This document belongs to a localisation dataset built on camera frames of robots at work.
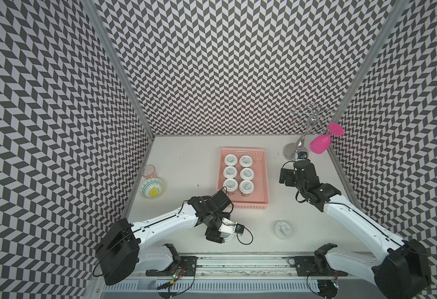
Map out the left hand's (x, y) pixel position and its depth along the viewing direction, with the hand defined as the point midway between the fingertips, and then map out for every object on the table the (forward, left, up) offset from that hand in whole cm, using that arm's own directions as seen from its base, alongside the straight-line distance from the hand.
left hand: (222, 229), depth 78 cm
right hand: (+21, -32, +10) cm, 39 cm away
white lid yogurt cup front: (-4, -2, +3) cm, 5 cm away
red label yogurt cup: (+35, -12, +2) cm, 37 cm away
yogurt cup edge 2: (+19, -11, +2) cm, 22 cm away
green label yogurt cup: (+28, -4, +2) cm, 28 cm away
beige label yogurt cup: (+35, -4, +2) cm, 36 cm away
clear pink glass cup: (+32, +41, -4) cm, 52 cm away
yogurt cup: (+27, -12, +2) cm, 29 cm away
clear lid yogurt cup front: (0, -26, -1) cm, 26 cm away
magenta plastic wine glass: (+37, -49, +13) cm, 63 cm away
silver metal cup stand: (+43, -44, +24) cm, 66 cm away
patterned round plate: (+21, +37, -3) cm, 42 cm away
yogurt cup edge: (+20, -4, +2) cm, 20 cm away
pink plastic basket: (+18, -19, -7) cm, 27 cm away
